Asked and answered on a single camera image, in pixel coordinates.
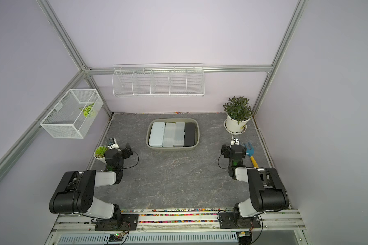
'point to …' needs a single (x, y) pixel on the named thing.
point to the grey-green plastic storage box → (173, 120)
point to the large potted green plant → (238, 111)
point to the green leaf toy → (86, 109)
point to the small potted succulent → (100, 152)
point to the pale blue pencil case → (157, 135)
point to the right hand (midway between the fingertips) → (232, 143)
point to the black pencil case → (189, 134)
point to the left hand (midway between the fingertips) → (121, 145)
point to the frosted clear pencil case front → (169, 135)
